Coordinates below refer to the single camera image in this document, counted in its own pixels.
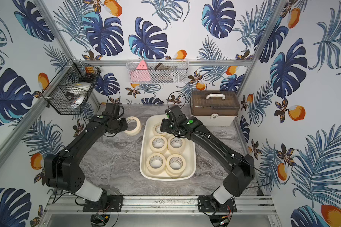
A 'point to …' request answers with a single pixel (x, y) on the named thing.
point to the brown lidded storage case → (214, 108)
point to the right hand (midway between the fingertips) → (164, 126)
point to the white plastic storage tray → (148, 122)
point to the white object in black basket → (76, 91)
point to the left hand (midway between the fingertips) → (125, 123)
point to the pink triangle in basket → (141, 74)
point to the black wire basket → (74, 71)
